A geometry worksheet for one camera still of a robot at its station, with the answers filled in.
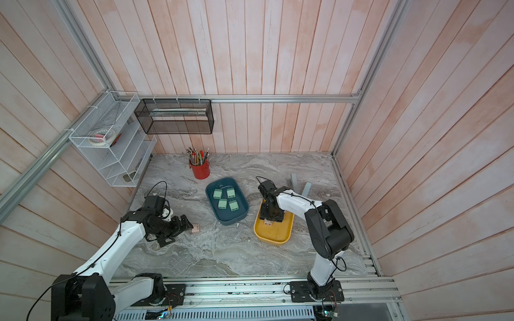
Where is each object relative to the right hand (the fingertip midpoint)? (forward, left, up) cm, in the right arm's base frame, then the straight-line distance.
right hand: (267, 216), depth 94 cm
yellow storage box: (-8, -5, 0) cm, 10 cm away
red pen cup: (+24, +36, +4) cm, 43 cm away
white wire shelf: (+9, +59, +28) cm, 66 cm away
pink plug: (-8, +32, +3) cm, 33 cm away
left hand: (-12, +35, +7) cm, 38 cm away
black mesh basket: (+44, +48, +26) cm, 70 cm away
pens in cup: (+24, +36, +15) cm, 46 cm away
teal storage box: (+8, +20, +2) cm, 21 cm away
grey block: (+15, -14, +6) cm, 22 cm away
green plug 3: (+5, +22, +2) cm, 23 cm away
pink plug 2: (-4, 0, +2) cm, 5 cm away
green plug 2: (+12, +18, +2) cm, 22 cm away
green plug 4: (+4, +16, +2) cm, 17 cm away
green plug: (+11, +25, +1) cm, 28 cm away
